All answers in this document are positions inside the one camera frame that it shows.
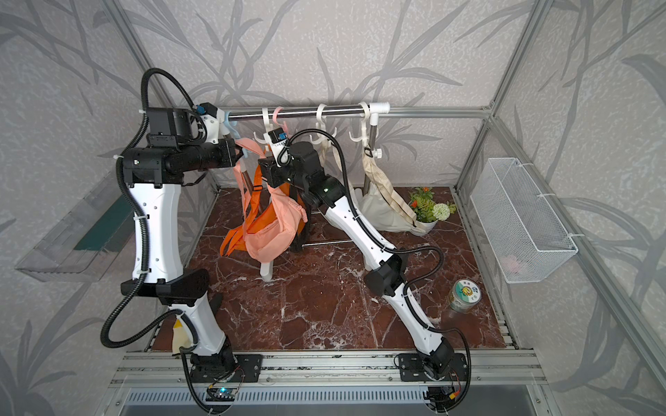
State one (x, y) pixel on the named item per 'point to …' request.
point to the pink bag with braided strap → (273, 230)
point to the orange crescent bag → (263, 214)
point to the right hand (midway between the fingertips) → (261, 158)
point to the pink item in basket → (511, 263)
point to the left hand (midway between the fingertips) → (243, 148)
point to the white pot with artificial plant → (427, 211)
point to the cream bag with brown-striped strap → (383, 209)
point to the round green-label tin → (465, 295)
